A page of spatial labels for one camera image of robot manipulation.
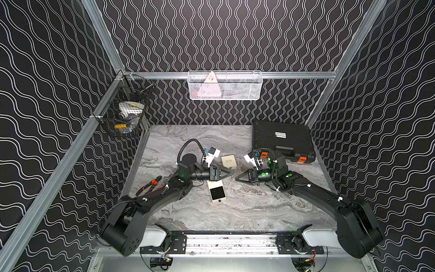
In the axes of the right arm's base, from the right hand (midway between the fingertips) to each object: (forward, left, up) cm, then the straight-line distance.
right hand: (237, 179), depth 75 cm
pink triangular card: (+45, +13, +18) cm, 50 cm away
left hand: (0, +3, +6) cm, 7 cm away
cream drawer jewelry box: (+2, +9, -16) cm, 18 cm away
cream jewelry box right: (+20, +2, -15) cm, 25 cm away
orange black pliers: (+6, +44, -15) cm, 47 cm away
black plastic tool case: (+34, -39, -13) cm, 53 cm away
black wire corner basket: (+27, +54, +16) cm, 63 cm away
